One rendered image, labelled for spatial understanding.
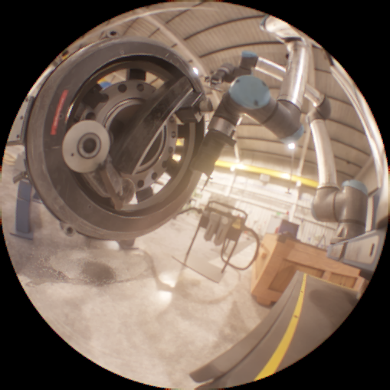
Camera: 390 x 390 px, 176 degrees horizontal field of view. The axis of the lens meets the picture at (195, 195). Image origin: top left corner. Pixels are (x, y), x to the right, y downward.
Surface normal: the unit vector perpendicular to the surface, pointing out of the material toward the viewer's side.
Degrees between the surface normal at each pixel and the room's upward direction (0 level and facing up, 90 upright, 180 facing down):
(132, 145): 90
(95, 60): 90
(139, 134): 90
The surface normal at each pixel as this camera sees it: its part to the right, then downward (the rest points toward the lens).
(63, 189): 0.82, 0.29
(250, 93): -0.06, 0.33
